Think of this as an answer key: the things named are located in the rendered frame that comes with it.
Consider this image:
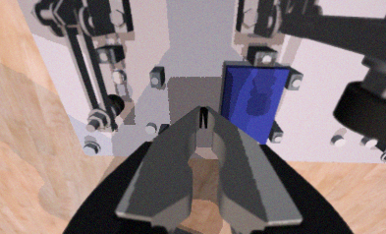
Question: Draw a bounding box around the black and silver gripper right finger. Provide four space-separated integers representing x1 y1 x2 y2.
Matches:
203 106 354 234

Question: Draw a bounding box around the grey metal fixture plate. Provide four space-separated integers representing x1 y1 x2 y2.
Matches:
17 0 386 163

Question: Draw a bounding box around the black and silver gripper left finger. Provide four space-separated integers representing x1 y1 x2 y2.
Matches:
62 106 203 234

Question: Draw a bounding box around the blue flat plate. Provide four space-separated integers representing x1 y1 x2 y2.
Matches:
218 61 290 145

